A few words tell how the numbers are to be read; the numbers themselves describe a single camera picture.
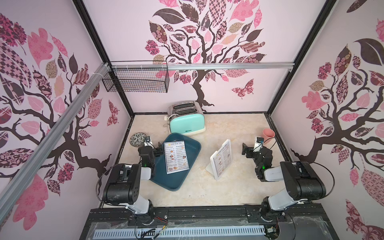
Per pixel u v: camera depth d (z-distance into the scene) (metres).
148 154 0.70
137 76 0.95
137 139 1.00
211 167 0.78
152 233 0.72
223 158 0.81
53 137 0.53
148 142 0.78
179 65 0.94
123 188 0.45
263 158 0.71
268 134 0.98
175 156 0.95
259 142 0.80
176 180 0.83
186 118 0.94
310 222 0.72
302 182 0.46
